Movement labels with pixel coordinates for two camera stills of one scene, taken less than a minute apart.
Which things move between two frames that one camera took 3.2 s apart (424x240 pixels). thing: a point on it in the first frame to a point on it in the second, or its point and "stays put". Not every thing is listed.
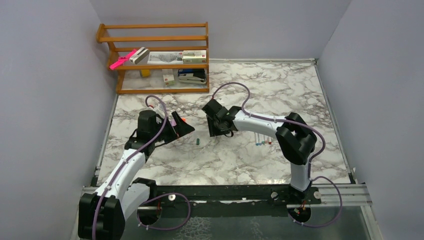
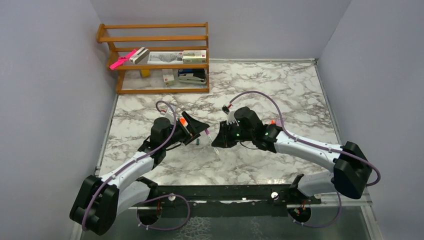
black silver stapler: [192, 78] stays put
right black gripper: [213, 131] to [223, 139]
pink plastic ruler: [122, 59] stays put
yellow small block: [145, 73] stays put
